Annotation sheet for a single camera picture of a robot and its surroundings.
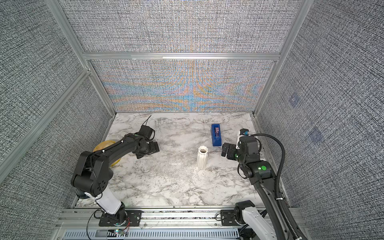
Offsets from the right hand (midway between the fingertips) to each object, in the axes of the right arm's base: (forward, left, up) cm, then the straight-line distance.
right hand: (232, 143), depth 74 cm
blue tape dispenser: (+14, +4, -19) cm, 24 cm away
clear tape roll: (+21, +3, -18) cm, 28 cm away
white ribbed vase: (-3, +14, -10) cm, 18 cm away
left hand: (+7, +43, -19) cm, 47 cm away
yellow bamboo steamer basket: (+10, +77, -19) cm, 80 cm away
